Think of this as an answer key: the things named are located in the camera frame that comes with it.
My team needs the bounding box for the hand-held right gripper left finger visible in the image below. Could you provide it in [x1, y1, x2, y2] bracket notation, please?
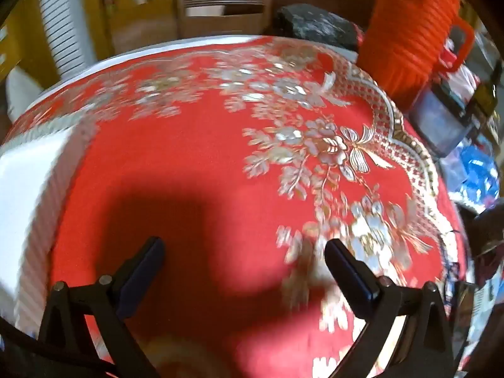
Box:
[37, 237, 164, 378]

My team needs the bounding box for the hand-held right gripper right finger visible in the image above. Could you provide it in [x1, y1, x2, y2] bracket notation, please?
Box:
[324, 238, 464, 378]

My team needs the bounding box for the white tray with striped rim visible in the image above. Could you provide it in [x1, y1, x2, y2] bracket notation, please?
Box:
[0, 120, 99, 339]

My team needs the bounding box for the red floral tablecloth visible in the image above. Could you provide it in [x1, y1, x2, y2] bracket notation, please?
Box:
[0, 35, 469, 378]

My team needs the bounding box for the blue plastic packet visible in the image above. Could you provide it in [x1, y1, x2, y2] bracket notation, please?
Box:
[457, 146, 501, 202]

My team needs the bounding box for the clear plastic container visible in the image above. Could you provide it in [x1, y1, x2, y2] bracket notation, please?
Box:
[407, 83, 478, 159]

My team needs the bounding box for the black plastic bag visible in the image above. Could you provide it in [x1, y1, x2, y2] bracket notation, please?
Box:
[273, 3, 365, 53]

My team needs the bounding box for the orange plastic basket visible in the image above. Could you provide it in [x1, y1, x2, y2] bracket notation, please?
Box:
[356, 0, 475, 105]

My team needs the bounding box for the yellow wooden door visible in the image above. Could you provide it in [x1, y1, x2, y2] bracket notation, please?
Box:
[94, 0, 179, 53]

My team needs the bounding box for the wooden chair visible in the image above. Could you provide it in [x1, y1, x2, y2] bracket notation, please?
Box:
[176, 0, 275, 38]

